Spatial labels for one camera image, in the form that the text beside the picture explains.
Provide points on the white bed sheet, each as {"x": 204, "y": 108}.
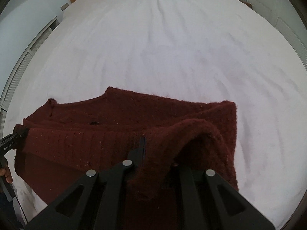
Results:
{"x": 192, "y": 50}

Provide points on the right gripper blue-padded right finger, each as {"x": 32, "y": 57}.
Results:
{"x": 215, "y": 204}

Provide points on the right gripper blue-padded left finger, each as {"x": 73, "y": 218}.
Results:
{"x": 94, "y": 201}

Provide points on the wooden nightstand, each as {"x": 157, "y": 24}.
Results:
{"x": 246, "y": 3}

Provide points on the white wardrobe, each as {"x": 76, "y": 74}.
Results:
{"x": 283, "y": 16}

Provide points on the person's left hand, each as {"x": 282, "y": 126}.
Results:
{"x": 5, "y": 172}

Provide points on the dark red knitted sweater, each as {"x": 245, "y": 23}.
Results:
{"x": 66, "y": 140}

